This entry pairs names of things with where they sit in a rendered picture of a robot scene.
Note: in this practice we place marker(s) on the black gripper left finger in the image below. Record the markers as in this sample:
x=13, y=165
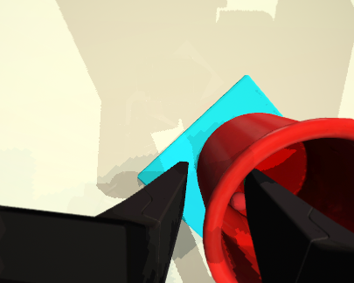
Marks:
x=132, y=242

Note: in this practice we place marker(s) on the red ball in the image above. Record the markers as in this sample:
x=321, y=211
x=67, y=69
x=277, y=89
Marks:
x=237, y=201

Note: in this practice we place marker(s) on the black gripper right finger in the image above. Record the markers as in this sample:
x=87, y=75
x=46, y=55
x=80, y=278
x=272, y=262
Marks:
x=293, y=241

